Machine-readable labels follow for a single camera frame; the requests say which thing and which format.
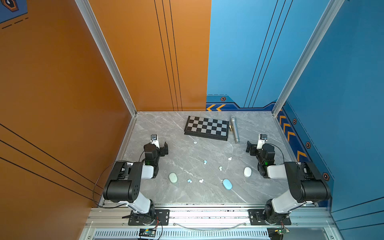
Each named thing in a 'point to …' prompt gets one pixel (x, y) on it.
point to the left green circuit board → (147, 232)
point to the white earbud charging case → (247, 171)
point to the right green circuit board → (281, 230)
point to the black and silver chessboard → (210, 128)
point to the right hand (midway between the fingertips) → (254, 142)
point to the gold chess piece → (230, 126)
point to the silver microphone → (235, 129)
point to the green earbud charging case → (173, 177)
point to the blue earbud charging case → (227, 184)
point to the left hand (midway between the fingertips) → (158, 141)
